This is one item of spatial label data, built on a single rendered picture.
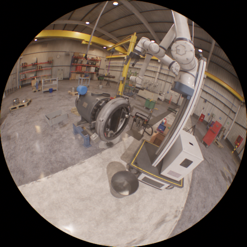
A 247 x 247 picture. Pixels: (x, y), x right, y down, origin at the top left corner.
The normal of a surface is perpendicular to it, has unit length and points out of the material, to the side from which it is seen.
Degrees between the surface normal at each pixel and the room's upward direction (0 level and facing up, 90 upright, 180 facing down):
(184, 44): 93
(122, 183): 0
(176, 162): 90
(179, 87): 90
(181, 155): 90
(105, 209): 0
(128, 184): 0
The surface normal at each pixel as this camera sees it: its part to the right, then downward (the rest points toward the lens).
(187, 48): -0.71, 0.29
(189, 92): -0.47, 0.35
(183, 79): -0.61, -0.14
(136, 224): 0.22, -0.84
